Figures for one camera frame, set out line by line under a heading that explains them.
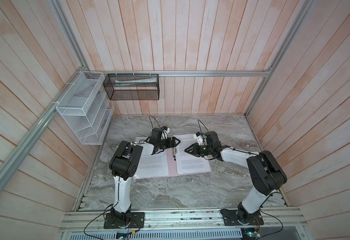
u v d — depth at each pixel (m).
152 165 0.92
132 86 1.04
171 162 0.93
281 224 0.66
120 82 0.90
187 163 0.93
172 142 0.90
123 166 0.54
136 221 0.73
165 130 0.93
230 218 0.73
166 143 0.90
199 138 0.87
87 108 0.72
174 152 0.98
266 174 0.48
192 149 0.84
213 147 0.74
